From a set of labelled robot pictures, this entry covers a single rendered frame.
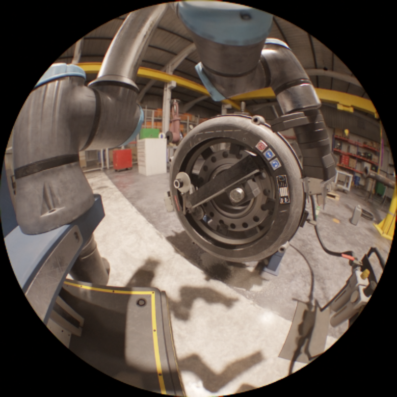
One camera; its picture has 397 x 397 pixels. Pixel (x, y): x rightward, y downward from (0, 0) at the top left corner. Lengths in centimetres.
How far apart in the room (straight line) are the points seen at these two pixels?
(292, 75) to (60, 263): 46
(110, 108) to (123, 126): 6
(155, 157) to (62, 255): 430
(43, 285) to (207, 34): 31
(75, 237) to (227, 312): 82
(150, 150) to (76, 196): 415
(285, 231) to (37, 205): 67
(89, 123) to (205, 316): 92
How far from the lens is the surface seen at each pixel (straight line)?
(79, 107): 28
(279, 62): 30
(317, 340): 106
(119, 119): 35
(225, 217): 79
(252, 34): 16
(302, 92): 29
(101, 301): 63
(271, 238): 59
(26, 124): 27
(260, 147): 52
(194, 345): 82
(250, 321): 90
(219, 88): 26
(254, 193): 47
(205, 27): 16
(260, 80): 29
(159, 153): 450
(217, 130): 60
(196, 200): 68
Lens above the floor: 81
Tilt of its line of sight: 21 degrees down
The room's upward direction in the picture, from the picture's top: 2 degrees clockwise
